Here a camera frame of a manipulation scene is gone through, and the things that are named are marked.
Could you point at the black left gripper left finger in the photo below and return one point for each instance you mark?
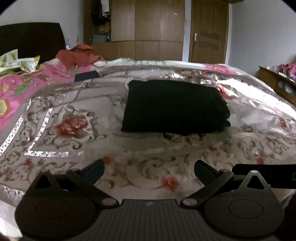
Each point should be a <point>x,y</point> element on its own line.
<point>90,174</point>

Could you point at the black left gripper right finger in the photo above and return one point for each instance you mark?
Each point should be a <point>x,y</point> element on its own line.
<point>214,181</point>

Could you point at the black pants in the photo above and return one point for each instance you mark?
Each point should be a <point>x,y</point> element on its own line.
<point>166,106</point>

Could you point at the floral bed cover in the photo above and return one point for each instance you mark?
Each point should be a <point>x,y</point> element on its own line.
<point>69,125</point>

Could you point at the wooden side table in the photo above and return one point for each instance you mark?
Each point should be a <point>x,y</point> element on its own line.
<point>281,85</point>

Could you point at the black flat phone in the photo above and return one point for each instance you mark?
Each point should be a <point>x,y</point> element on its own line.
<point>86,76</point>

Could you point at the pink floral blanket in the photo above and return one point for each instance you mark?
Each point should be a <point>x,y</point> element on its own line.
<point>15,89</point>

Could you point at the red-orange garment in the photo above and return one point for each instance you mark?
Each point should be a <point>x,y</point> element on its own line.
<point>80,56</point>

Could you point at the teal box on shelf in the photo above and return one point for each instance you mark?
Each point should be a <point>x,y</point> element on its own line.
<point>101,37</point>

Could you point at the green white pillow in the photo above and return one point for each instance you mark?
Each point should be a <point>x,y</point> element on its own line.
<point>12,64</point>

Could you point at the black headboard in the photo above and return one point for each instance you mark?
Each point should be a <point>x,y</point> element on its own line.
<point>33,39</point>

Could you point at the wooden wardrobe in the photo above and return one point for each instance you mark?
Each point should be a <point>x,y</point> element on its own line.
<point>140,30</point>

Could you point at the wooden door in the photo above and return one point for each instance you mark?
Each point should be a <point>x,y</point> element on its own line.
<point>209,31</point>

